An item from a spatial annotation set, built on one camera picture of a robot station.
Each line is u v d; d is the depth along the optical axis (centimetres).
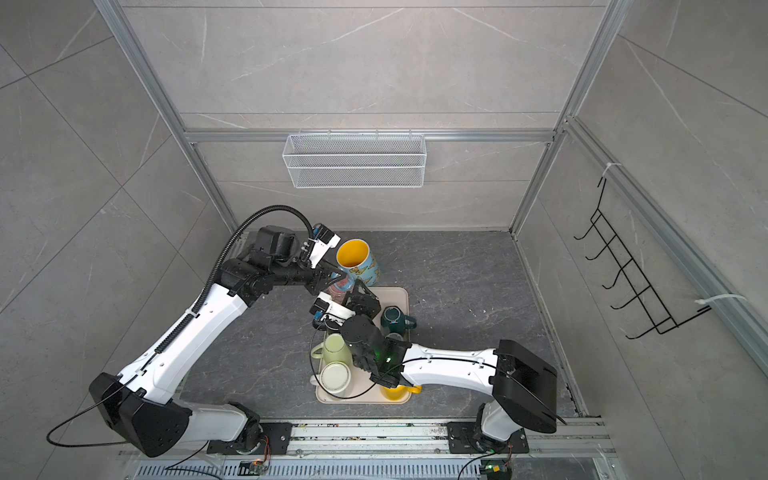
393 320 83
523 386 41
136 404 38
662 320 58
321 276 61
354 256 76
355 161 100
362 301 64
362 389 83
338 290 73
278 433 75
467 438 75
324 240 62
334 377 76
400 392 77
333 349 78
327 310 61
